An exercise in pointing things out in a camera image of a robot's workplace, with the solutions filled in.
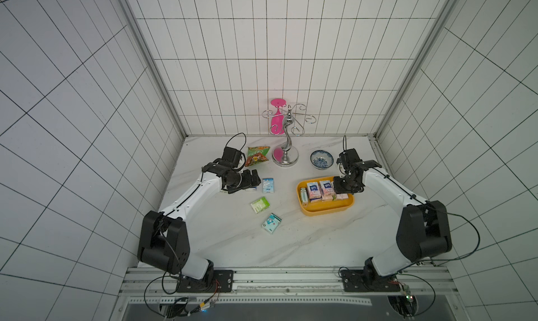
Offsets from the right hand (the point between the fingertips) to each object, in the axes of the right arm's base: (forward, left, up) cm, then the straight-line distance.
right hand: (333, 186), depth 90 cm
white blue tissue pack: (-2, +8, -1) cm, 9 cm away
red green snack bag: (+17, +36, -1) cm, 40 cm away
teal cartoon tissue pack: (-16, +26, -5) cm, 31 cm away
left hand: (-5, +36, +5) cm, 37 cm away
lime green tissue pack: (-8, +32, -4) cm, 33 cm away
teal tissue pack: (-4, +13, -2) cm, 14 cm away
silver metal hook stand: (+22, +21, -6) cm, 31 cm away
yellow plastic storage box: (-4, -5, -6) cm, 9 cm away
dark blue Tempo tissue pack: (0, +37, -5) cm, 37 cm away
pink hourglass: (+28, +26, +13) cm, 40 cm away
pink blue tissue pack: (-1, +2, -1) cm, 3 cm away
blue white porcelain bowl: (+19, +2, -6) cm, 20 cm away
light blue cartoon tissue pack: (+2, +29, -4) cm, 30 cm away
